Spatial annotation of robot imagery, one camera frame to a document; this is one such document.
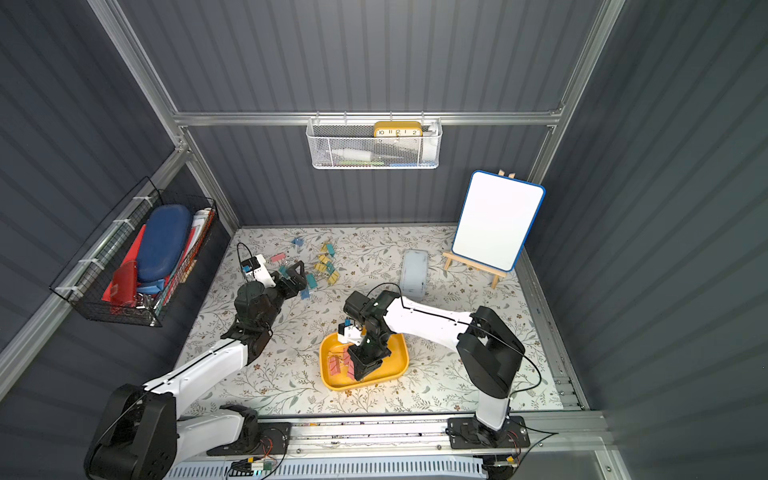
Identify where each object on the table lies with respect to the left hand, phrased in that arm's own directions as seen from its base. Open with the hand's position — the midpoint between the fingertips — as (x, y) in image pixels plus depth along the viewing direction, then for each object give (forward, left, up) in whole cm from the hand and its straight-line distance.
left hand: (292, 267), depth 82 cm
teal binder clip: (+23, -5, -19) cm, 31 cm away
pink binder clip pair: (-19, -11, -19) cm, 29 cm away
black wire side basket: (-14, +36, +15) cm, 42 cm away
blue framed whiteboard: (+13, -59, +6) cm, 61 cm away
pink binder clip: (+20, +14, -20) cm, 31 cm away
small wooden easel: (+11, -56, -13) cm, 59 cm away
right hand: (-25, -20, -12) cm, 34 cm away
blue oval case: (0, +29, +11) cm, 31 cm away
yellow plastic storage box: (-21, -28, -18) cm, 40 cm away
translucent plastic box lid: (+12, -36, -20) cm, 43 cm away
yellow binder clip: (+18, -3, -18) cm, 26 cm away
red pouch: (-14, +31, +12) cm, 36 cm away
